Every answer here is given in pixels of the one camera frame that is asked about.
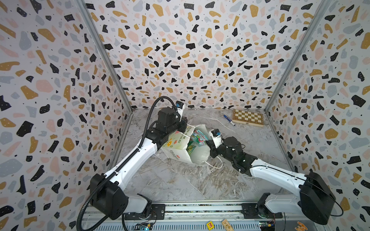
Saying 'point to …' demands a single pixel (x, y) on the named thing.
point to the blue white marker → (229, 120)
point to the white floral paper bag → (175, 145)
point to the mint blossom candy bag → (198, 137)
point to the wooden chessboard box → (247, 117)
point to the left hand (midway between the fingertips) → (187, 117)
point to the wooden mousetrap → (226, 225)
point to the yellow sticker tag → (210, 225)
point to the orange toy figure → (302, 227)
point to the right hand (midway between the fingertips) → (207, 141)
